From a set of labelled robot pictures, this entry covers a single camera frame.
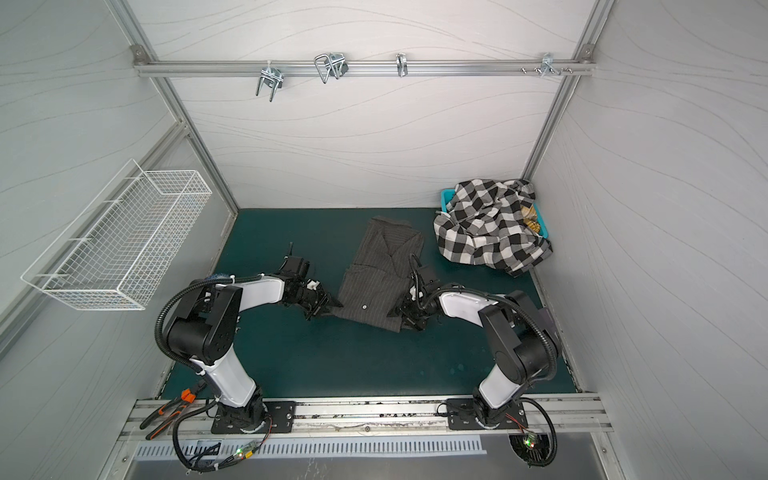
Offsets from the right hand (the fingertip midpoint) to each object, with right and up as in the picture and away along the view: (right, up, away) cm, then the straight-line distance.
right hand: (397, 311), depth 90 cm
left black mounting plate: (-30, -23, -16) cm, 41 cm away
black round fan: (+33, -29, -18) cm, 47 cm away
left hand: (-16, +2, +2) cm, 16 cm away
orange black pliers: (-54, -18, -15) cm, 59 cm away
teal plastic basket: (+19, +39, +23) cm, 49 cm away
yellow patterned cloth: (+48, +30, +15) cm, 58 cm away
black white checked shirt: (+31, +27, +14) cm, 44 cm away
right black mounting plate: (+16, -22, -17) cm, 32 cm away
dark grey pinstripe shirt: (-6, +10, +6) cm, 13 cm away
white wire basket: (-65, +19, -22) cm, 72 cm away
